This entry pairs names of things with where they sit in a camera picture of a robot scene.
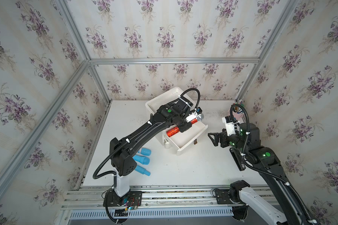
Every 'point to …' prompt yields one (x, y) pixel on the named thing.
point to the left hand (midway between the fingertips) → (187, 122)
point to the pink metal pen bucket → (237, 116)
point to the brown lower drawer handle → (195, 141)
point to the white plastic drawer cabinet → (153, 104)
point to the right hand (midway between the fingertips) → (219, 132)
